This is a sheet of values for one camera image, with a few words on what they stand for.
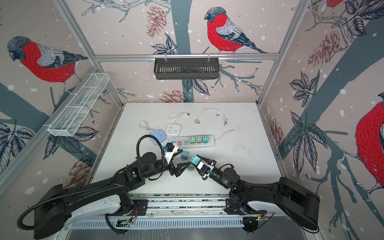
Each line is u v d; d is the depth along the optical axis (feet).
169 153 2.03
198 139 3.03
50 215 1.32
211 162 2.26
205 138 3.03
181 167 2.09
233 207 2.39
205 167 1.98
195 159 2.34
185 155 2.95
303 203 1.41
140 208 2.40
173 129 3.32
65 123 2.29
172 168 2.07
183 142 3.12
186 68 3.50
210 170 2.03
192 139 3.02
